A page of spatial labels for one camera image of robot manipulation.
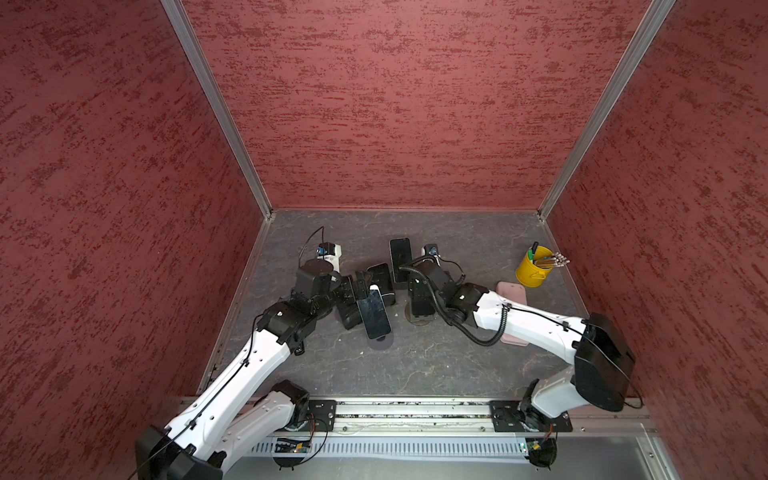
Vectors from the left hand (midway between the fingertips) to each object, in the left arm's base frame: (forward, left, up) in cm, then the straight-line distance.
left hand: (357, 282), depth 76 cm
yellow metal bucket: (+12, -53, -13) cm, 56 cm away
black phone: (+8, -5, -8) cm, 12 cm away
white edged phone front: (-4, -4, -10) cm, 12 cm away
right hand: (+4, -17, -7) cm, 18 cm away
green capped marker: (+18, -55, -9) cm, 58 cm away
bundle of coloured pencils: (+10, -57, -3) cm, 58 cm away
